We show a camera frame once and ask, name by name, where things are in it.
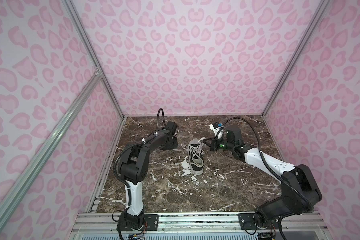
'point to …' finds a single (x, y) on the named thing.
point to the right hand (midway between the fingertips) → (205, 139)
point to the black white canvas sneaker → (196, 168)
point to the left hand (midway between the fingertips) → (173, 143)
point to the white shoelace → (195, 151)
